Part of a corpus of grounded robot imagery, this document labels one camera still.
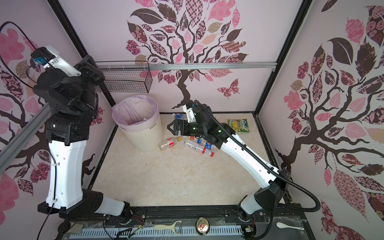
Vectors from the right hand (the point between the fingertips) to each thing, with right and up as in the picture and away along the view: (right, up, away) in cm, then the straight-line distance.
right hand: (174, 125), depth 66 cm
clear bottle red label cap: (+12, -15, +28) cm, 34 cm away
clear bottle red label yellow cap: (-8, -11, +31) cm, 34 cm away
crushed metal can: (+13, -43, -4) cm, 45 cm away
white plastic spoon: (+52, -49, +5) cm, 72 cm away
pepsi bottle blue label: (+21, -14, +30) cm, 39 cm away
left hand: (-25, +21, -18) cm, 38 cm away
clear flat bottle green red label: (+7, -8, +34) cm, 36 cm away
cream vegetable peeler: (0, -49, +4) cm, 50 cm away
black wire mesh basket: (-32, +32, +28) cm, 54 cm away
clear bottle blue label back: (-4, +8, +46) cm, 47 cm away
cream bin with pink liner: (-30, +6, +35) cm, 46 cm away
